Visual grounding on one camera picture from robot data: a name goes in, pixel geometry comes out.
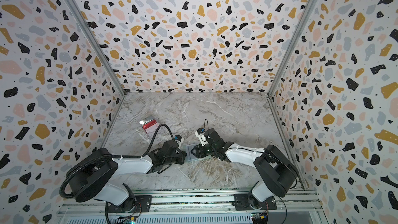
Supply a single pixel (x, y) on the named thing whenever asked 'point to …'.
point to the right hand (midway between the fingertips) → (192, 148)
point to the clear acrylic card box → (151, 130)
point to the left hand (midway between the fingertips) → (190, 152)
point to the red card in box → (148, 124)
